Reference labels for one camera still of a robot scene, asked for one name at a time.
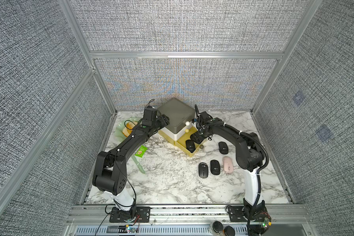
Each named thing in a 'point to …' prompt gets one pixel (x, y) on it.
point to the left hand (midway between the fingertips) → (168, 118)
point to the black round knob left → (218, 226)
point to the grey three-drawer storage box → (179, 129)
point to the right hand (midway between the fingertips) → (200, 131)
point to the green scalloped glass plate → (121, 124)
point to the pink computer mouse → (228, 165)
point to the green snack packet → (141, 151)
